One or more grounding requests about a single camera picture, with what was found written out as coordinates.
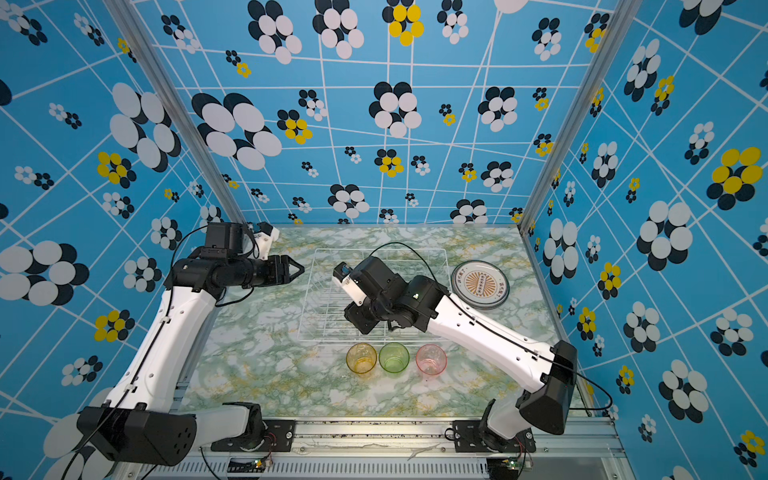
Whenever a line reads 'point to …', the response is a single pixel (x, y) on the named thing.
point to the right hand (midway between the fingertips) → (354, 309)
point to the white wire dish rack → (325, 302)
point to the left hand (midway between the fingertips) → (295, 268)
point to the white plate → (480, 284)
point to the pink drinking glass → (431, 359)
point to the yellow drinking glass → (361, 358)
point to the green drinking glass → (394, 357)
